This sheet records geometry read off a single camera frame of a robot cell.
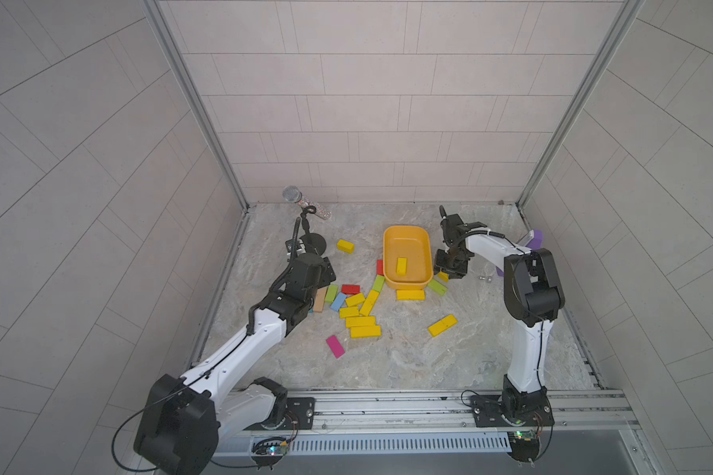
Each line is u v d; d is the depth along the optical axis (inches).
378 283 36.9
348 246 40.2
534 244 33.4
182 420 15.2
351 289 36.7
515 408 24.9
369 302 35.2
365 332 33.5
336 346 32.5
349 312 34.3
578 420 28.0
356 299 35.4
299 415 27.9
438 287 36.8
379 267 38.3
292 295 23.7
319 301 35.2
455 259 32.4
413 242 40.6
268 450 25.8
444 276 36.7
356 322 34.0
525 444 26.9
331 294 35.9
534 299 21.2
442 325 33.5
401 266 38.2
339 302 35.1
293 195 32.3
